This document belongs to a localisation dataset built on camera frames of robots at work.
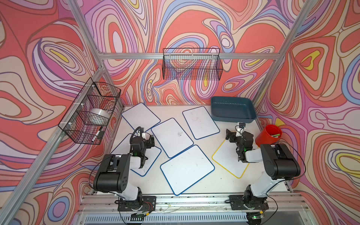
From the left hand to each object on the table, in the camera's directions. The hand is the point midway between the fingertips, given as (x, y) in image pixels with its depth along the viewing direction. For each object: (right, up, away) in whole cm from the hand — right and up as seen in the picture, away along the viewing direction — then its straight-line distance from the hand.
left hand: (146, 136), depth 94 cm
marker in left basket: (-20, +6, -19) cm, 28 cm away
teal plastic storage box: (+71, +19, +21) cm, 77 cm away
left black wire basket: (-26, +12, -21) cm, 36 cm away
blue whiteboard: (-11, +15, +21) cm, 28 cm away
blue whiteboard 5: (+5, -12, -5) cm, 13 cm away
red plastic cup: (+81, +2, -7) cm, 81 cm away
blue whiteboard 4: (+27, -19, -8) cm, 34 cm away
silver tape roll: (-19, +14, -22) cm, 32 cm away
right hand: (+60, +2, +3) cm, 61 cm away
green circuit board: (+1, -40, -22) cm, 45 cm away
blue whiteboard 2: (+17, -2, +8) cm, 19 cm away
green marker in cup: (+84, +1, -6) cm, 84 cm away
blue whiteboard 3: (+39, +9, +14) cm, 42 cm away
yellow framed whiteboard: (+54, -13, -4) cm, 55 cm away
